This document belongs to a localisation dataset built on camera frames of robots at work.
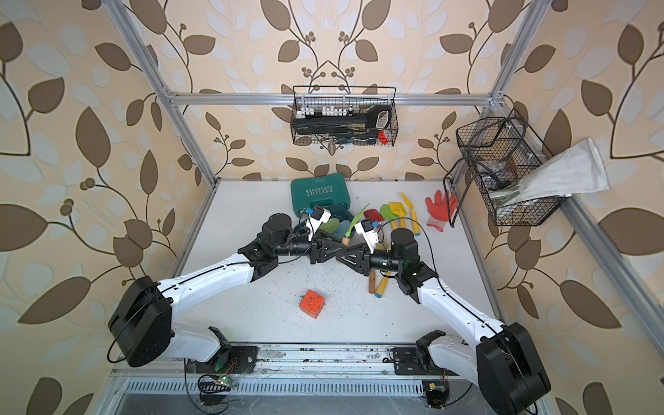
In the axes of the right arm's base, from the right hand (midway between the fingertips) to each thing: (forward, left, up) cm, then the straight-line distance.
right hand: (339, 255), depth 74 cm
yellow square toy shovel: (0, -11, -19) cm, 22 cm away
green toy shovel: (+29, -20, -18) cm, 39 cm away
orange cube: (-8, +9, -15) cm, 20 cm away
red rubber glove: (+34, -46, -24) cm, 62 cm away
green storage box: (+40, +3, -16) cm, 43 cm away
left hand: (-1, -2, +5) cm, 5 cm away
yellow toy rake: (+27, -31, -18) cm, 45 cm away
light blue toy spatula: (+23, -2, -18) cm, 29 cm away
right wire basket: (+31, -56, +10) cm, 64 cm away
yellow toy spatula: (+31, -25, -19) cm, 44 cm away
